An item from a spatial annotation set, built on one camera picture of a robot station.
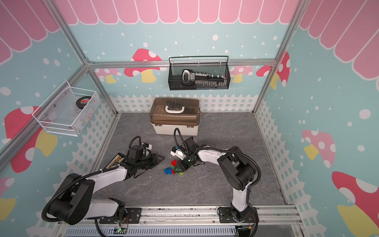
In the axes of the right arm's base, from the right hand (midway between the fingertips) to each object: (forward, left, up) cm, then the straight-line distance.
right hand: (176, 170), depth 86 cm
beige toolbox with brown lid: (+29, +6, +18) cm, 34 cm away
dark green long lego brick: (-1, -1, +4) cm, 4 cm away
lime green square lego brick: (-3, -4, +2) cm, 5 cm away
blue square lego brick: (-1, +5, 0) cm, 5 cm away
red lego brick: (+2, +1, +6) cm, 6 cm away
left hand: (+5, +8, +1) cm, 10 cm away
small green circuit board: (-29, +26, -4) cm, 39 cm away
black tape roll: (+26, +49, +31) cm, 64 cm away
